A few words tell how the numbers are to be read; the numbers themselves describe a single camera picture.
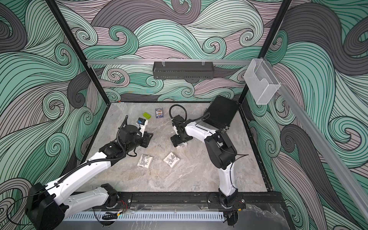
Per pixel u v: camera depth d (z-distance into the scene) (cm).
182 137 81
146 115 110
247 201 74
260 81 78
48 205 37
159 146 95
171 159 84
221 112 111
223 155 50
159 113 110
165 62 93
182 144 90
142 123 67
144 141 69
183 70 95
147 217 70
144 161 83
